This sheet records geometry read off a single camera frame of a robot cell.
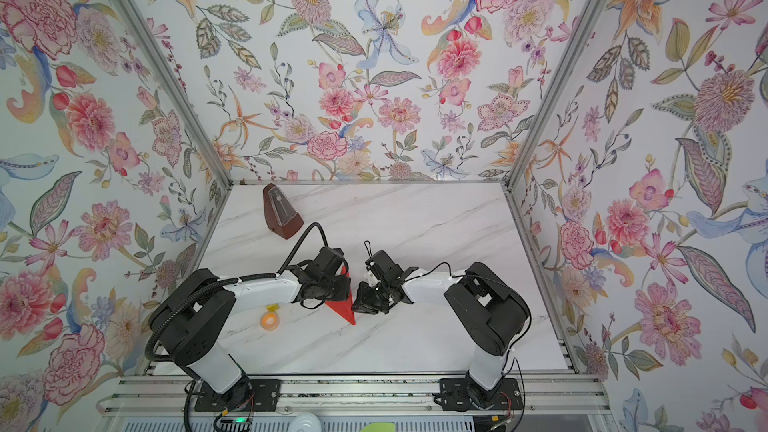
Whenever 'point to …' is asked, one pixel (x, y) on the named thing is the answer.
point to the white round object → (305, 422)
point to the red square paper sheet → (345, 307)
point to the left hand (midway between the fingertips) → (353, 293)
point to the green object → (379, 427)
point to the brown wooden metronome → (281, 216)
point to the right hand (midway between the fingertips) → (350, 307)
